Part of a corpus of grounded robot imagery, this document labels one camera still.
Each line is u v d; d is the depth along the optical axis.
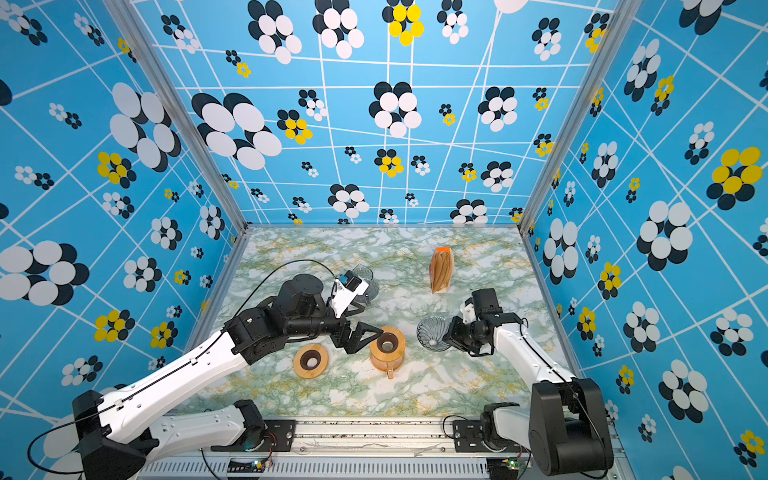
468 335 0.73
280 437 0.73
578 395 0.44
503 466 0.70
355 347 0.58
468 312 0.82
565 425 0.41
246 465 0.72
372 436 0.75
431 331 0.88
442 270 0.97
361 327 0.58
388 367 0.80
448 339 0.76
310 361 0.87
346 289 0.58
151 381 0.42
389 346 0.83
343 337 0.58
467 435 0.73
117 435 0.39
